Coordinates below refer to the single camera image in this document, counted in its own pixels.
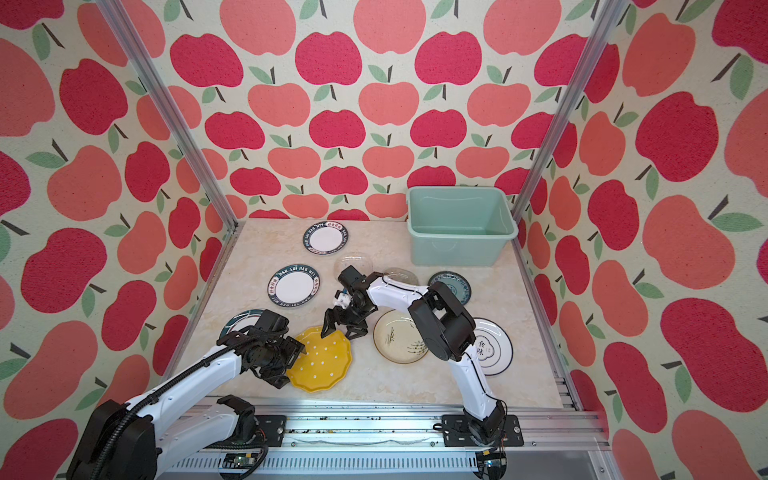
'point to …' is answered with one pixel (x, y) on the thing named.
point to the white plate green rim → (246, 318)
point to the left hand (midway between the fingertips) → (309, 362)
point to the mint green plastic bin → (458, 226)
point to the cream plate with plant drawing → (398, 338)
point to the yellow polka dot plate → (324, 363)
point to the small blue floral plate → (456, 283)
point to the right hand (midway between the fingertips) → (337, 336)
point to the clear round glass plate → (359, 261)
